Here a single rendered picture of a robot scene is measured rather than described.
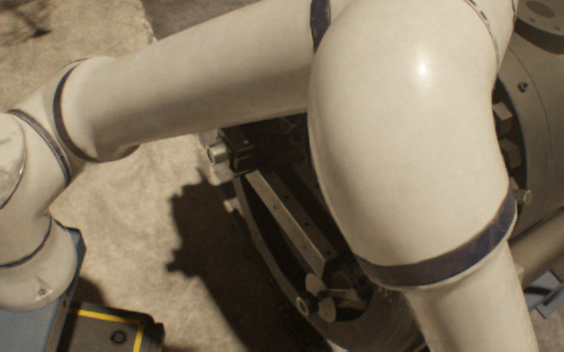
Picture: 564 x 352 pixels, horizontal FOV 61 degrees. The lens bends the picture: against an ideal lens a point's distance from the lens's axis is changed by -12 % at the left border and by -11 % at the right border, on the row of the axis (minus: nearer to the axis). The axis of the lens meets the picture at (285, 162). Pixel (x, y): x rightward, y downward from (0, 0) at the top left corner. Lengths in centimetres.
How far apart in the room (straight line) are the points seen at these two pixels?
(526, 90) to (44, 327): 97
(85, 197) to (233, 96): 142
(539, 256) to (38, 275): 78
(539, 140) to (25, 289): 96
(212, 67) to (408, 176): 27
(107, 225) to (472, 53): 158
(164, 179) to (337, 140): 162
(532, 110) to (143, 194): 129
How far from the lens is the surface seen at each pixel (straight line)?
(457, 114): 30
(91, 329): 124
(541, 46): 120
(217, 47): 51
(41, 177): 77
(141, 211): 182
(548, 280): 162
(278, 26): 46
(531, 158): 108
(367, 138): 29
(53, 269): 87
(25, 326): 90
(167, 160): 196
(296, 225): 105
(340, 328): 111
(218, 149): 109
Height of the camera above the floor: 141
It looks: 46 degrees down
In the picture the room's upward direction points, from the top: 7 degrees clockwise
